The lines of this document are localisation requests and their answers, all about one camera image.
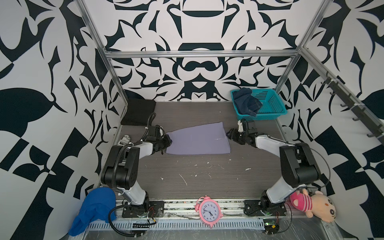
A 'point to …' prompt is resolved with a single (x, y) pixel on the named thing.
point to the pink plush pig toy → (318, 205)
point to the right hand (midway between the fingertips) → (230, 133)
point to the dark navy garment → (246, 103)
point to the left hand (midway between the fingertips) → (172, 137)
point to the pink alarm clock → (209, 210)
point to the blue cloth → (99, 204)
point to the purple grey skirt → (210, 139)
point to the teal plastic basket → (273, 105)
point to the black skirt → (138, 111)
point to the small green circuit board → (271, 225)
